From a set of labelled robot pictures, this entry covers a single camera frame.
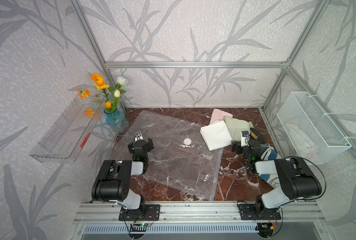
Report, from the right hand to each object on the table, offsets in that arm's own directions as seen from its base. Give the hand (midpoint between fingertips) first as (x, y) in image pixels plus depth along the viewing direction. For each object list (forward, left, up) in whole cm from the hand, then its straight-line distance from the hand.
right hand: (239, 139), depth 95 cm
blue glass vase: (+11, +81, +6) cm, 82 cm away
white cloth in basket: (-13, -26, +15) cm, 33 cm away
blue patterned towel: (-12, -14, +3) cm, 19 cm away
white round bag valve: (+2, +34, -5) cm, 35 cm away
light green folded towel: (+11, 0, -2) cm, 12 cm away
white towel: (+5, +14, -2) cm, 15 cm away
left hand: (-1, +63, +2) cm, 63 cm away
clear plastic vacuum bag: (-10, +38, -6) cm, 40 cm away
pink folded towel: (+24, +10, -3) cm, 26 cm away
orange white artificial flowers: (+19, +79, +23) cm, 85 cm away
